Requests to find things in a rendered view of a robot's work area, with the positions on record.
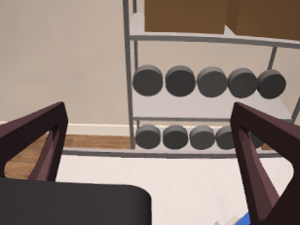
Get blue dog food box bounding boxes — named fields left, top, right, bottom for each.
left=235, top=212, right=251, bottom=225

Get dark grey table edge lip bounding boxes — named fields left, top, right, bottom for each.
left=61, top=147, right=283, bottom=159

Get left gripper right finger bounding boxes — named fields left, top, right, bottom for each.
left=230, top=102, right=300, bottom=225

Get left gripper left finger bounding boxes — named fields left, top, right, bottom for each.
left=0, top=101, right=68, bottom=181

